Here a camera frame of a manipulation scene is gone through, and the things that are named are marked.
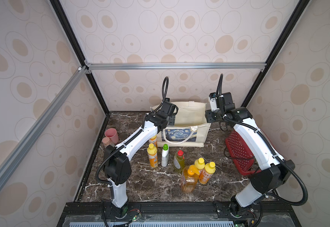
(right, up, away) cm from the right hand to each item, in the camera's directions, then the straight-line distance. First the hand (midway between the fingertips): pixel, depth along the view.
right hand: (215, 113), depth 80 cm
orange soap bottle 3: (-7, -28, -12) cm, 32 cm away
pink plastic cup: (-66, -13, +18) cm, 70 cm away
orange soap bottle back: (-36, -16, +3) cm, 39 cm away
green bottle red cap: (-21, -27, -2) cm, 34 cm away
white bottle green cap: (-29, -27, +3) cm, 40 cm away
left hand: (-25, -1, +5) cm, 25 cm away
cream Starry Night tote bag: (-14, -8, -3) cm, 17 cm away
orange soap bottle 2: (-11, -26, -11) cm, 30 cm away
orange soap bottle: (-36, -21, -4) cm, 42 cm away
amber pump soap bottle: (-17, -31, -14) cm, 38 cm away
